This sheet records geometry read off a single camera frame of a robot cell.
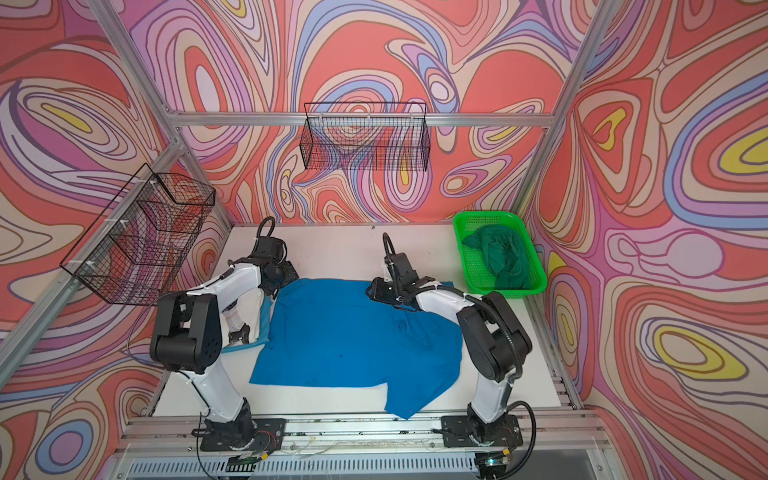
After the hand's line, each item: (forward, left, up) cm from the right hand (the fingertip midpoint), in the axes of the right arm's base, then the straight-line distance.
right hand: (374, 298), depth 93 cm
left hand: (+10, +27, 0) cm, 29 cm away
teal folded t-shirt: (0, +35, -2) cm, 35 cm away
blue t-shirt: (-10, +11, -3) cm, 15 cm away
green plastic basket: (+14, -37, -7) cm, 41 cm away
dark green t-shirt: (+17, -47, -1) cm, 50 cm away
